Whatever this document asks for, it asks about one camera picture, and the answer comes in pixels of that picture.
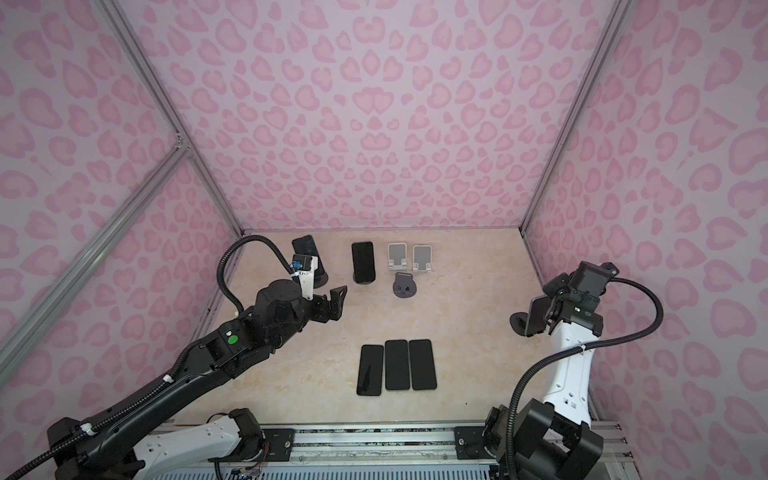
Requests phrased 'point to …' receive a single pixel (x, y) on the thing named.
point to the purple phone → (306, 246)
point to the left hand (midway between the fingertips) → (332, 281)
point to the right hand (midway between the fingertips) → (565, 279)
